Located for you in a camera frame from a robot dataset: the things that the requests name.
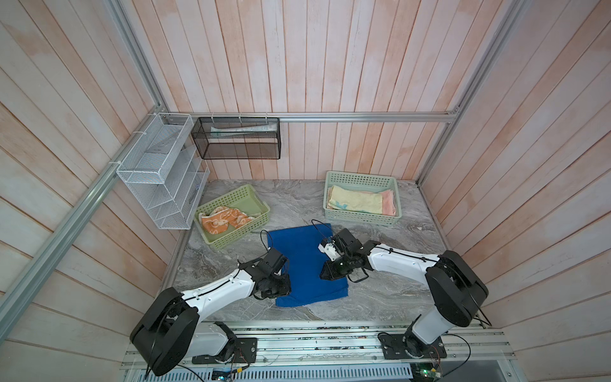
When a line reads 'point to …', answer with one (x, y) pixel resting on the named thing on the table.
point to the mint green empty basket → (361, 181)
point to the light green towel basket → (243, 199)
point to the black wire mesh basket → (236, 138)
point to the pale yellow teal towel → (354, 200)
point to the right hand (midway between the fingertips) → (322, 275)
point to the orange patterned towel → (219, 219)
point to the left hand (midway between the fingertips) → (288, 295)
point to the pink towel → (388, 203)
